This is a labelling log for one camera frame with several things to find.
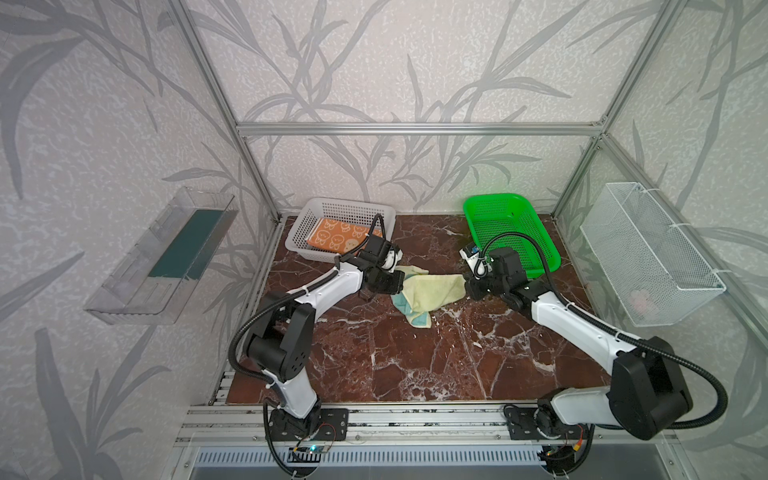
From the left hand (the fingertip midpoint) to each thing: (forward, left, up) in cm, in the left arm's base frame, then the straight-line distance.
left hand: (406, 279), depth 90 cm
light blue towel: (-2, -5, -4) cm, 7 cm away
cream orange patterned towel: (+22, +25, -7) cm, 34 cm away
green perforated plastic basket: (+36, -34, -9) cm, 50 cm away
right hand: (+2, -18, +5) cm, 19 cm away
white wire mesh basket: (-13, -53, +25) cm, 60 cm away
